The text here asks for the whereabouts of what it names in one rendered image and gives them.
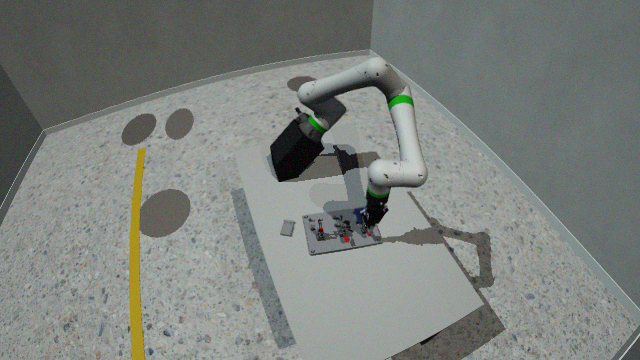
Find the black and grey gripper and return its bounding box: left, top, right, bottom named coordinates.
left=360, top=202, right=389, bottom=234

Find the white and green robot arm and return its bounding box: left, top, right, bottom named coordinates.
left=295, top=57, right=428, bottom=206

